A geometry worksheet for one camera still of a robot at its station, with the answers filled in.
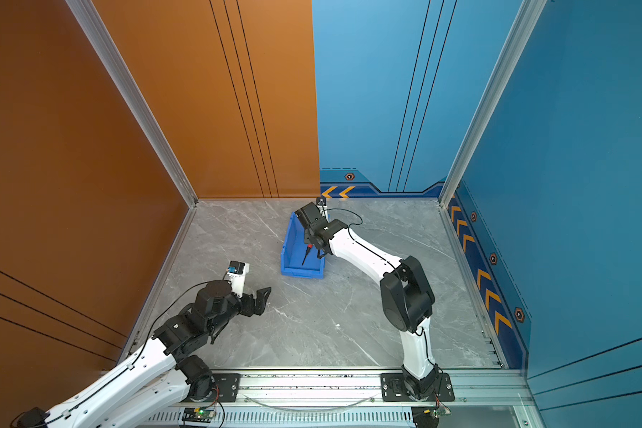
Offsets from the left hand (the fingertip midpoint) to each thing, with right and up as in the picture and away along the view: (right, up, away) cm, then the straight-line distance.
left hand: (258, 284), depth 78 cm
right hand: (+16, +15, +13) cm, 25 cm away
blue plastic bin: (+7, +7, +23) cm, 25 cm away
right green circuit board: (+47, -33, -9) cm, 58 cm away
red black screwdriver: (+13, +7, +24) cm, 28 cm away
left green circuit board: (-13, -33, -8) cm, 37 cm away
